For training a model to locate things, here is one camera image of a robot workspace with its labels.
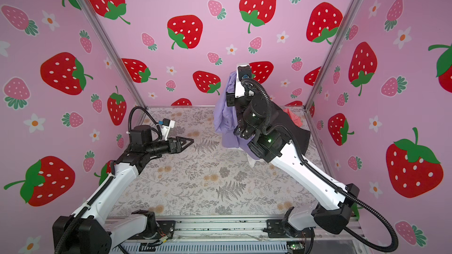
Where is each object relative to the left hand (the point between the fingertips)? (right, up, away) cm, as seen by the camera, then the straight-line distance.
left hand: (189, 141), depth 75 cm
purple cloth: (+16, +9, -2) cm, 19 cm away
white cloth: (+29, -11, +15) cm, 35 cm away
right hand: (+21, +24, -22) cm, 38 cm away
